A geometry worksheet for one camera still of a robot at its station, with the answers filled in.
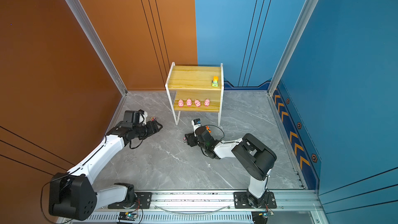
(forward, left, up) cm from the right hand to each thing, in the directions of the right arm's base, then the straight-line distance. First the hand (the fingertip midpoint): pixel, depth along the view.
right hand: (187, 135), depth 91 cm
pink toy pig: (+13, +3, +14) cm, 19 cm away
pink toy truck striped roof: (+14, +25, -2) cm, 28 cm away
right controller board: (-39, -36, -8) cm, 54 cm away
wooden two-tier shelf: (+11, -6, +27) cm, 30 cm away
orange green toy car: (-5, -12, +15) cm, 20 cm away
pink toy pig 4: (+14, -12, +13) cm, 22 cm away
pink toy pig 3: (+13, -6, +13) cm, 20 cm away
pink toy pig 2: (+13, -1, +13) cm, 19 cm away
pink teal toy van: (-2, +2, -2) cm, 4 cm away
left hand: (0, +15, +8) cm, 17 cm away
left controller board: (-39, +26, -6) cm, 47 cm away
